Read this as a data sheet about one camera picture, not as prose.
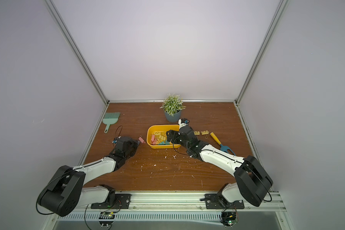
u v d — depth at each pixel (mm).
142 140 922
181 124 756
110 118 1099
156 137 973
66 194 419
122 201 728
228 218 687
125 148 706
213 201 732
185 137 619
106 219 711
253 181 413
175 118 1006
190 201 742
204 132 984
